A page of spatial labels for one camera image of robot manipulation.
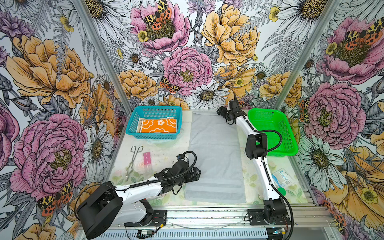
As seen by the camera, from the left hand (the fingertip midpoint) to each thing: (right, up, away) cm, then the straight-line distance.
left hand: (193, 177), depth 85 cm
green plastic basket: (+60, +33, +27) cm, 73 cm away
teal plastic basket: (-15, +39, +30) cm, 51 cm away
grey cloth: (+14, +13, +15) cm, 24 cm away
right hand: (+20, +37, +32) cm, 53 cm away
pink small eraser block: (-29, +9, +9) cm, 31 cm away
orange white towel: (-23, +29, +24) cm, 44 cm away
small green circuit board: (-21, -20, -14) cm, 33 cm away
